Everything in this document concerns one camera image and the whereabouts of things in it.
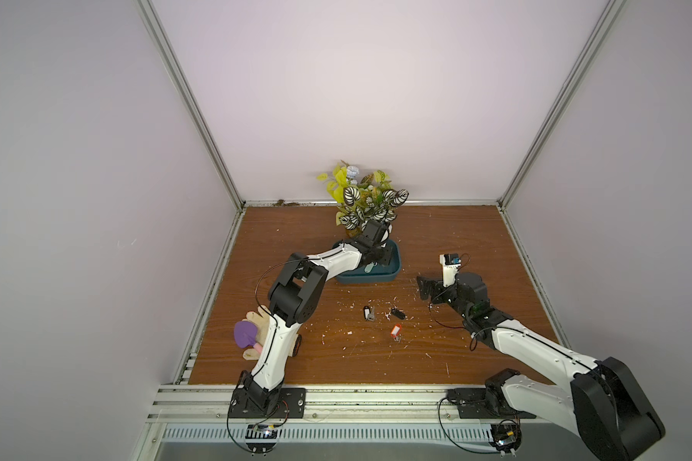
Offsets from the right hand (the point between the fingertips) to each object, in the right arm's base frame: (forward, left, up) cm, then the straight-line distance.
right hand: (432, 270), depth 85 cm
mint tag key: (+8, +19, -11) cm, 24 cm away
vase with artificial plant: (+19, +22, +12) cm, 31 cm away
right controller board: (-40, -15, -14) cm, 45 cm away
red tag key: (-15, +11, -12) cm, 22 cm away
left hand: (+12, +10, -7) cm, 18 cm away
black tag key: (-9, +19, -12) cm, 24 cm away
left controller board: (-42, +47, -15) cm, 65 cm away
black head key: (-9, +9, -13) cm, 18 cm away
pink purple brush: (-17, +57, -10) cm, 60 cm away
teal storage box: (+2, +15, -6) cm, 17 cm away
